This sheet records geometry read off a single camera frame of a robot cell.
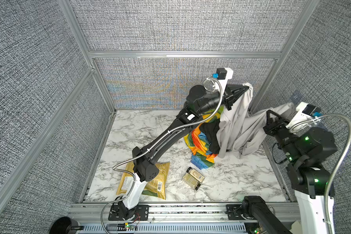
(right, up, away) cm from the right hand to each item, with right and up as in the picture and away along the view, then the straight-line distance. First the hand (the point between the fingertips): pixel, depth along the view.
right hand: (266, 109), depth 55 cm
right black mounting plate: (-5, -49, +17) cm, 52 cm away
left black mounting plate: (-51, -51, +18) cm, 74 cm away
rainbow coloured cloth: (-20, -16, +37) cm, 45 cm away
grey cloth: (-5, -8, +9) cm, 13 cm away
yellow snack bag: (-44, -39, +21) cm, 63 cm away
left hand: (-9, +9, -2) cm, 13 cm away
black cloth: (-12, -9, +37) cm, 40 cm away
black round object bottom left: (-86, -53, +14) cm, 102 cm away
